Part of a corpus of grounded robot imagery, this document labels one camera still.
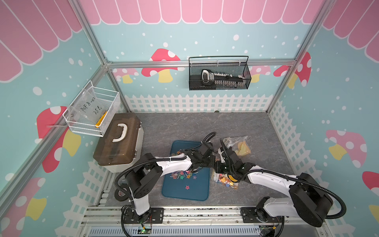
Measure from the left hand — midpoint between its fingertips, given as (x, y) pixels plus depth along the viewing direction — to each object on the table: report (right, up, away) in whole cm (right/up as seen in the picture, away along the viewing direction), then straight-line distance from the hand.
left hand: (214, 164), depth 87 cm
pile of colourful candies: (-18, -6, 0) cm, 19 cm away
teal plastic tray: (-13, -11, -4) cm, 17 cm away
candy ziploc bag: (+19, +10, +13) cm, 25 cm away
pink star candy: (-16, -12, -4) cm, 20 cm away
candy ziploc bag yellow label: (+5, -8, -3) cm, 10 cm away
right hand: (-1, -1, 0) cm, 2 cm away
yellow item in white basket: (-60, +26, -12) cm, 66 cm away
